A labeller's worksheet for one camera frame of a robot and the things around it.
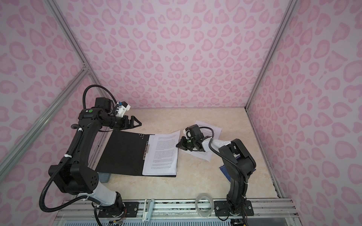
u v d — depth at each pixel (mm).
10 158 509
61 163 429
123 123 685
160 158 912
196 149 738
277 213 730
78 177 423
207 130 849
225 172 859
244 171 467
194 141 737
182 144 817
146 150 950
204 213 705
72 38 796
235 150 550
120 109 719
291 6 692
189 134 839
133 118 704
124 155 1001
